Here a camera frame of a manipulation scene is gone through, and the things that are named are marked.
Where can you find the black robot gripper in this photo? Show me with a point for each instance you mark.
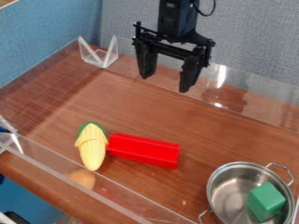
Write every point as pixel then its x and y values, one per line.
pixel 191 48

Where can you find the red rectangular block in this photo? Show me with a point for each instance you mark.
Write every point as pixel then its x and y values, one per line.
pixel 145 150

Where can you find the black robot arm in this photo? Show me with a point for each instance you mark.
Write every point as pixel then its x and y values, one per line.
pixel 178 17

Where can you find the clear acrylic back barrier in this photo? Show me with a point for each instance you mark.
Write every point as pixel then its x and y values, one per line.
pixel 226 87

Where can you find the clear acrylic barrier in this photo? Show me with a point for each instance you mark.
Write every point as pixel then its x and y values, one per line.
pixel 226 87
pixel 66 180

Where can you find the yellow toy corn cob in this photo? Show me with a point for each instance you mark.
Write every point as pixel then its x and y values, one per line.
pixel 91 143

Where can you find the clear acrylic front barrier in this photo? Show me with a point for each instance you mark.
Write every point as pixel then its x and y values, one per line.
pixel 66 180

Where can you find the green cube block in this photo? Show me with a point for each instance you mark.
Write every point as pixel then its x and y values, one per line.
pixel 265 201

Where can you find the clear acrylic corner bracket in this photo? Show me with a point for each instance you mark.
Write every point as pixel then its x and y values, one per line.
pixel 99 58

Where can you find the steel pot with handles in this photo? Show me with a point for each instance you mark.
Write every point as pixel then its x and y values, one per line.
pixel 230 185

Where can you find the clear acrylic left bracket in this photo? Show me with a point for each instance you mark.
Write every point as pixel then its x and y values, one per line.
pixel 10 142

